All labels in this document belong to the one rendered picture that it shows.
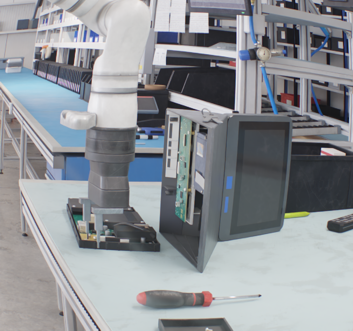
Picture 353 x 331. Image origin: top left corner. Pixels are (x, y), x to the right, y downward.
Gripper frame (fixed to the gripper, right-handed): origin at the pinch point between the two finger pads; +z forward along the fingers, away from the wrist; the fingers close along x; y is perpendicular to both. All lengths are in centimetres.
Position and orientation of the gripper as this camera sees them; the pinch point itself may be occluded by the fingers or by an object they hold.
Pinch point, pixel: (92, 242)
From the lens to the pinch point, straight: 119.0
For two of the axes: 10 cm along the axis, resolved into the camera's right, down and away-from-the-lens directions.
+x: -4.2, -1.6, 9.0
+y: 9.1, -0.1, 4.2
